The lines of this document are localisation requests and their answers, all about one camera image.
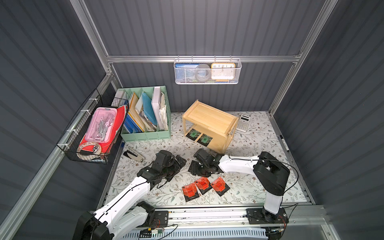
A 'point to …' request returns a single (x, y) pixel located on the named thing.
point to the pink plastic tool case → (101, 126)
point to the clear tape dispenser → (96, 150)
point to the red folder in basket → (90, 148)
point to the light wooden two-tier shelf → (219, 125)
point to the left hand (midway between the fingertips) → (181, 165)
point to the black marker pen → (284, 143)
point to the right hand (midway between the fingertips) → (195, 171)
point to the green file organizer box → (148, 114)
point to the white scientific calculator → (243, 124)
